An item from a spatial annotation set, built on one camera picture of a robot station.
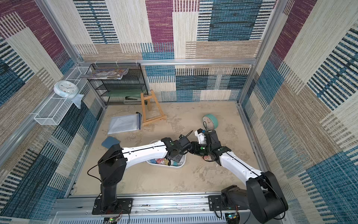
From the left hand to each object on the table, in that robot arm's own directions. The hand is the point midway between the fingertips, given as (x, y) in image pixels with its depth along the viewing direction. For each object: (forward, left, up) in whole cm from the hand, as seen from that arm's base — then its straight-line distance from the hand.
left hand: (176, 154), depth 87 cm
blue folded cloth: (+12, +47, -4) cm, 49 cm away
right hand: (+1, -6, +6) cm, 9 cm away
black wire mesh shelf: (+53, +43, +14) cm, 69 cm away
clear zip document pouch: (+26, +39, -3) cm, 47 cm away
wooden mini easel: (+42, +21, -5) cm, 47 cm away
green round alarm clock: (+20, -23, +5) cm, 31 cm away
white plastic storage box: (-4, +7, -3) cm, 9 cm away
